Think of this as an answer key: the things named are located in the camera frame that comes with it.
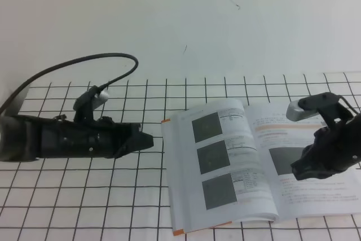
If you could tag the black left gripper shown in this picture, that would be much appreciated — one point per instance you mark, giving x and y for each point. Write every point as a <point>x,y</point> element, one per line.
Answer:
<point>103,138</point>

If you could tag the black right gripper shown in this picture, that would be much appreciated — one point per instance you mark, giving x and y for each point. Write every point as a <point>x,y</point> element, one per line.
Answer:
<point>333,151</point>

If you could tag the white book with orange trim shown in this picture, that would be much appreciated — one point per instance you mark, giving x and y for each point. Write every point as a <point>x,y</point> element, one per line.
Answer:
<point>227,162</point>

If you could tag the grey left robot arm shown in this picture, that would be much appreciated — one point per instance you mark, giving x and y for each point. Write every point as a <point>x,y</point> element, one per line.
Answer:
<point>29,138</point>

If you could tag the white black-grid tablecloth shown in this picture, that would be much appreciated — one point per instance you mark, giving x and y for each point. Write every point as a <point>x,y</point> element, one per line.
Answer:
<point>127,199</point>

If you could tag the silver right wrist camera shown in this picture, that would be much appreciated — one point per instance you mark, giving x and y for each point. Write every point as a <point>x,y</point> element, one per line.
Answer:
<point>325,104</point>

